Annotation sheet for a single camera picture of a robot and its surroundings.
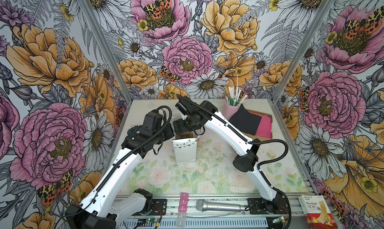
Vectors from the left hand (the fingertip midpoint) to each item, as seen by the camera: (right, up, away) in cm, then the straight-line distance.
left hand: (172, 135), depth 75 cm
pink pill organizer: (+5, -37, -5) cm, 38 cm away
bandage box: (+68, -36, -5) cm, 77 cm away
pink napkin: (+58, +1, +27) cm, 64 cm away
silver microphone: (+16, -33, -3) cm, 37 cm away
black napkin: (+45, +5, +28) cm, 53 cm away
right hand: (+6, +1, +3) cm, 6 cm away
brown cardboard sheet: (+47, -4, +19) cm, 51 cm away
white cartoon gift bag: (+7, -8, 0) cm, 10 cm away
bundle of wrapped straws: (+38, +22, +30) cm, 53 cm away
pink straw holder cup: (+34, +13, +30) cm, 47 cm away
